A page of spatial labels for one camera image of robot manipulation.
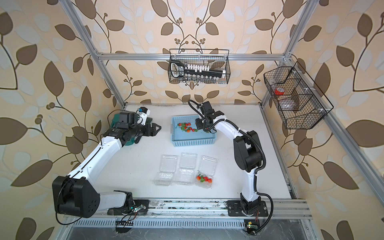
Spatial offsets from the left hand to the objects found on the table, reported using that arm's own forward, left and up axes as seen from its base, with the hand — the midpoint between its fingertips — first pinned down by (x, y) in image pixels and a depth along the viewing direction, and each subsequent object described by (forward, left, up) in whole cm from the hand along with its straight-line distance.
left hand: (152, 125), depth 82 cm
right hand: (+9, -27, -11) cm, 30 cm away
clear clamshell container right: (-21, -29, -19) cm, 41 cm away
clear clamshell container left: (-15, -8, -22) cm, 28 cm away
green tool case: (+18, +36, -19) cm, 44 cm away
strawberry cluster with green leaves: (+13, -16, -19) cm, 28 cm away
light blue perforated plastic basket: (+8, -17, -19) cm, 27 cm away
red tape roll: (+14, -70, +14) cm, 73 cm away
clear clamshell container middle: (-13, -20, -19) cm, 31 cm away
